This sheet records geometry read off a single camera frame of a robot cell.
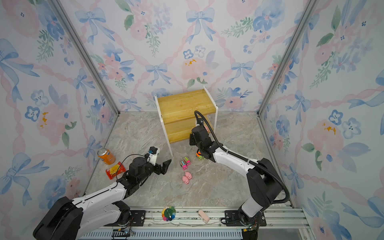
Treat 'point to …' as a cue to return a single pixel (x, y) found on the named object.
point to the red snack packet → (115, 170)
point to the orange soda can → (106, 156)
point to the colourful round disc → (168, 213)
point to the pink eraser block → (205, 218)
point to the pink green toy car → (187, 161)
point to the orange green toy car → (199, 156)
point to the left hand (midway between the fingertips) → (164, 156)
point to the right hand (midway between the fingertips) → (194, 132)
